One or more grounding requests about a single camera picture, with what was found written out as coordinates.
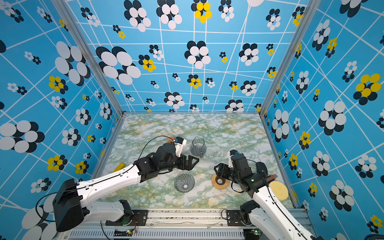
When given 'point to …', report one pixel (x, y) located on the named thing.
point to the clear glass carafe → (198, 148)
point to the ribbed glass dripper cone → (184, 182)
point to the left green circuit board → (117, 233)
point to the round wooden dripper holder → (219, 182)
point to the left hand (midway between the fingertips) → (195, 159)
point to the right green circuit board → (249, 232)
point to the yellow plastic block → (120, 166)
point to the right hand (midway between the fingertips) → (219, 169)
